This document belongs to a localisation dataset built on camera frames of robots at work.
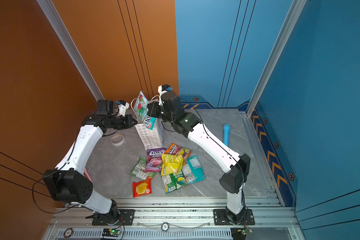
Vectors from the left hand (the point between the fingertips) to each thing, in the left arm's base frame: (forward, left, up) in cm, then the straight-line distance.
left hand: (137, 120), depth 81 cm
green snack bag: (-25, -20, -23) cm, 40 cm away
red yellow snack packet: (-28, -3, -25) cm, 38 cm away
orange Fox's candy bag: (-5, -20, -22) cm, 30 cm away
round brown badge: (-49, +28, -26) cm, 62 cm away
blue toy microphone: (+12, -56, -22) cm, 61 cm away
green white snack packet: (-19, +1, -25) cm, 31 cm away
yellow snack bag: (-17, -19, -19) cm, 31 cm away
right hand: (-4, -8, +15) cm, 17 cm away
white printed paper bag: (-3, -5, -14) cm, 15 cm away
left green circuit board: (-48, +8, -27) cm, 56 cm away
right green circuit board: (-48, -53, -27) cm, 77 cm away
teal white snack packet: (-19, -31, -23) cm, 43 cm away
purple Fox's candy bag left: (-13, -8, -22) cm, 27 cm away
